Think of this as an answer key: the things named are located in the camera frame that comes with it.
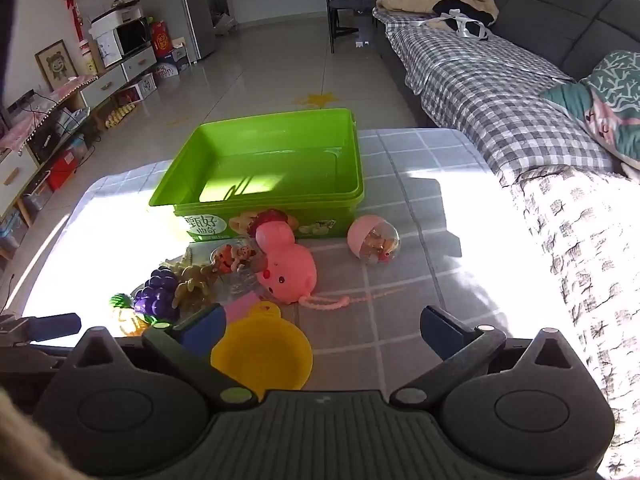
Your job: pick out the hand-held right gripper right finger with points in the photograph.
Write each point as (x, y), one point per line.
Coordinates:
(440, 332)

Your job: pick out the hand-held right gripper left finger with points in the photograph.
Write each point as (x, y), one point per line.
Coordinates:
(205, 327)

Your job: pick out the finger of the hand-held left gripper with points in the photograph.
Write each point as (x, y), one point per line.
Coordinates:
(30, 351)
(55, 325)

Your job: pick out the purple grapes toy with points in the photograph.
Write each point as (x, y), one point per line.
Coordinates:
(157, 295)

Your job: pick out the yellow plastic bowl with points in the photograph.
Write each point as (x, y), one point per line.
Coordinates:
(260, 350)

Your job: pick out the yellow pineapple toy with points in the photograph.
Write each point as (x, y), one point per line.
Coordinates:
(127, 312)

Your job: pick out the pink rubber animal toy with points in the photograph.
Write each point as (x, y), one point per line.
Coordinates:
(285, 270)

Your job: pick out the green plastic bin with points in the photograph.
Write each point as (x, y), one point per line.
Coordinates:
(280, 170)

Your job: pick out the pink block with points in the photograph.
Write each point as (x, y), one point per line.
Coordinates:
(240, 310)

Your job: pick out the tan octopus toy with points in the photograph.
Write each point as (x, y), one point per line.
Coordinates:
(192, 282)

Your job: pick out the grey checked tablecloth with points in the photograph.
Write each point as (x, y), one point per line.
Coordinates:
(390, 285)

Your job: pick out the cream starfish toy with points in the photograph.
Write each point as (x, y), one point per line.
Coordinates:
(177, 260)

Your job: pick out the clear glass dish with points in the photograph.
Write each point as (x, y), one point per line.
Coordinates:
(237, 260)

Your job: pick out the pink capsule ball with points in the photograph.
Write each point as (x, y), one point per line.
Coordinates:
(372, 240)

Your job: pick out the white printed quilt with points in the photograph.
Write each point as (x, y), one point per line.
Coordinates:
(580, 260)

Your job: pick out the pink fringed cover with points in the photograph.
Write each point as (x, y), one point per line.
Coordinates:
(45, 107)

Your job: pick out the row of yellow bottles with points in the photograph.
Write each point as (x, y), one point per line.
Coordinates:
(119, 115)

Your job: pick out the grey checked sofa cover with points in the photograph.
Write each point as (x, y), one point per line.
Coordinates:
(475, 85)

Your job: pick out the yellow star floor sticker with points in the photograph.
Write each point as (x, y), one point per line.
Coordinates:
(316, 101)

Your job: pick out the framed picture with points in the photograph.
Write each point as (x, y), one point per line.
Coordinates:
(56, 66)

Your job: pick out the white printed carton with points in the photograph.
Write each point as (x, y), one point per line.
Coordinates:
(166, 70)

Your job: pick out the white drawer cabinet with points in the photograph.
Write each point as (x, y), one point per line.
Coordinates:
(122, 72)

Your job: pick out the teal patterned pillow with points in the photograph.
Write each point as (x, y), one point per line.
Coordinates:
(605, 100)

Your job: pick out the red box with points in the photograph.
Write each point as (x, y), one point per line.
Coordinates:
(161, 40)

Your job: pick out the white microwave oven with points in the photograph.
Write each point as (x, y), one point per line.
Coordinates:
(112, 22)

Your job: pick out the silver fridge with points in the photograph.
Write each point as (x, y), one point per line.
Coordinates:
(197, 5)

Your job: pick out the dark grey sofa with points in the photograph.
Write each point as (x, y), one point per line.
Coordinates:
(550, 10)

